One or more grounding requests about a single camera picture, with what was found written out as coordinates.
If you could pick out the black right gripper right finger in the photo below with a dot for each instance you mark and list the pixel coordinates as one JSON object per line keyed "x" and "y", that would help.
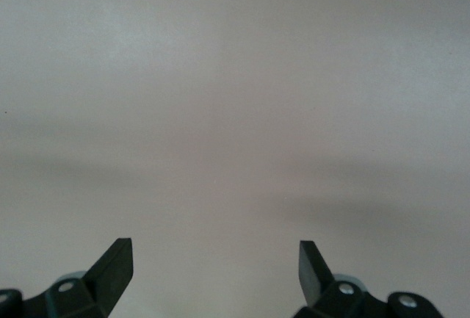
{"x": 316, "y": 281}

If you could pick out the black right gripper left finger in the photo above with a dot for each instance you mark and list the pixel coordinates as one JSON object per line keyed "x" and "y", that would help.
{"x": 106, "y": 281}

